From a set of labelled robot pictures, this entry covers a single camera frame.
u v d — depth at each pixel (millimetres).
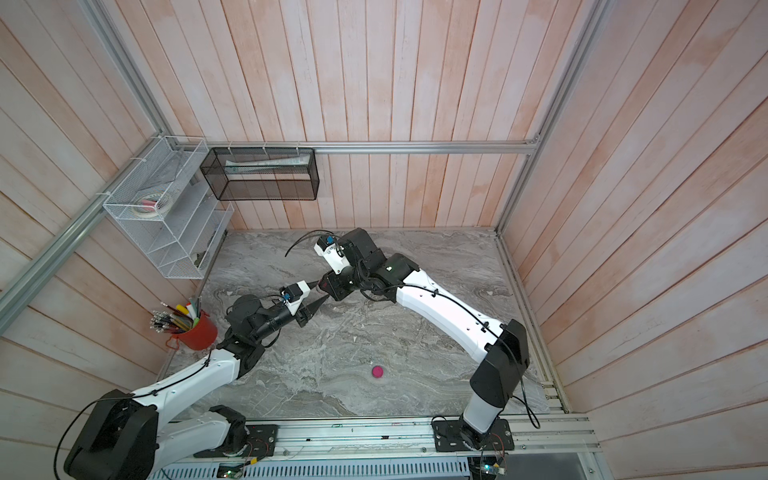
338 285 644
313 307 709
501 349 425
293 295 623
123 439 401
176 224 804
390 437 753
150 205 734
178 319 790
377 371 839
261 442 730
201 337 856
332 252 648
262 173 1048
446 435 733
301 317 686
